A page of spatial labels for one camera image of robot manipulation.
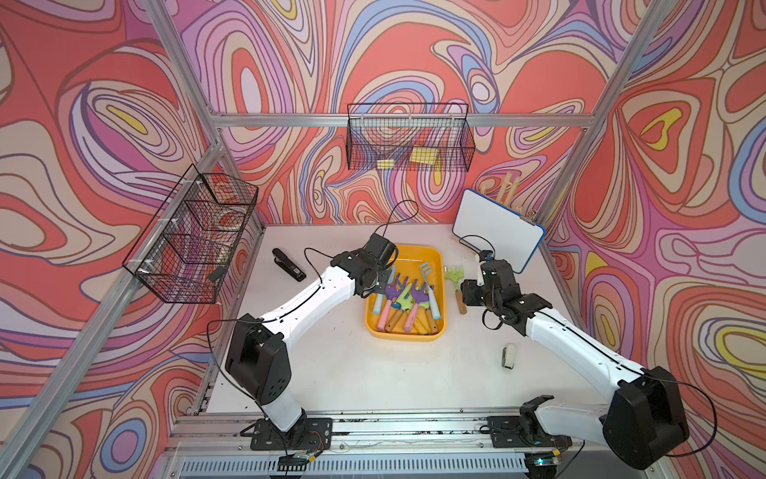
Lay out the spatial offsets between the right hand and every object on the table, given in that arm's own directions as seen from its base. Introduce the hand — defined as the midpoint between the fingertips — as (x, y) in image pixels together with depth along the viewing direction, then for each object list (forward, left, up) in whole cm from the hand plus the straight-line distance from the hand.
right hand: (470, 292), depth 85 cm
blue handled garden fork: (+6, +27, -10) cm, 29 cm away
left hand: (+3, +27, +4) cm, 28 cm away
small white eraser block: (-15, -10, -10) cm, 21 cm away
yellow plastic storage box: (-5, +12, -12) cm, 18 cm away
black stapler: (+19, +59, -8) cm, 63 cm away
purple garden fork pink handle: (+8, +22, -10) cm, 26 cm away
